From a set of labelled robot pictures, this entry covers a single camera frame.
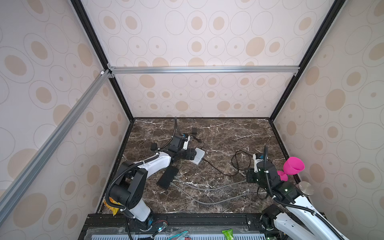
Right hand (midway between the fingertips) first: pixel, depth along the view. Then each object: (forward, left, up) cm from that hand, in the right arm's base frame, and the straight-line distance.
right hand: (248, 168), depth 79 cm
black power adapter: (+37, +29, -12) cm, 49 cm away
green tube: (-28, +13, -10) cm, 32 cm away
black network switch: (0, +45, -10) cm, 46 cm away
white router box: (+14, +26, -10) cm, 31 cm away
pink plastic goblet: (0, -22, +2) cm, 22 cm away
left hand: (+14, +28, -2) cm, 31 cm away
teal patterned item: (-28, +33, -10) cm, 45 cm away
